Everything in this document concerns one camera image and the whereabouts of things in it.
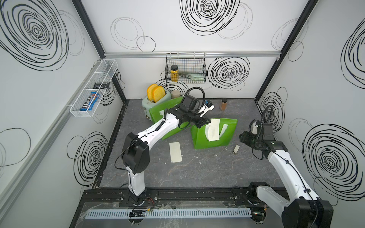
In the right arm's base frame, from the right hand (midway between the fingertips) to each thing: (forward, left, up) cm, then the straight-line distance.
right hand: (245, 139), depth 82 cm
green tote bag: (-1, +26, +4) cm, 27 cm away
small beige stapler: (-2, +3, -10) cm, 10 cm away
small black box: (+19, +81, +24) cm, 87 cm away
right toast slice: (+30, +54, +9) cm, 63 cm away
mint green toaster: (+23, +62, +4) cm, 66 cm away
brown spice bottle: (+33, +6, -6) cm, 34 cm away
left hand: (+6, +22, +9) cm, 24 cm away
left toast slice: (+30, +60, +10) cm, 68 cm away
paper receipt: (-3, +42, -13) cm, 44 cm away
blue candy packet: (+4, +83, +23) cm, 87 cm away
